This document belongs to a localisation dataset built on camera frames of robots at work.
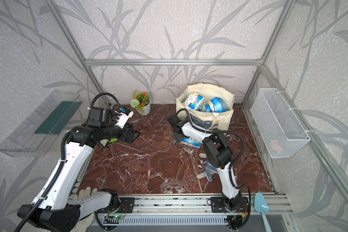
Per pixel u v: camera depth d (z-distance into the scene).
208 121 0.85
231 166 0.56
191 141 0.91
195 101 0.87
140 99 1.05
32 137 0.64
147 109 1.06
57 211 0.38
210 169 0.85
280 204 0.76
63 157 0.41
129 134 0.62
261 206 0.72
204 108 0.93
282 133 0.61
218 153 0.53
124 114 0.61
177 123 0.74
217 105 0.88
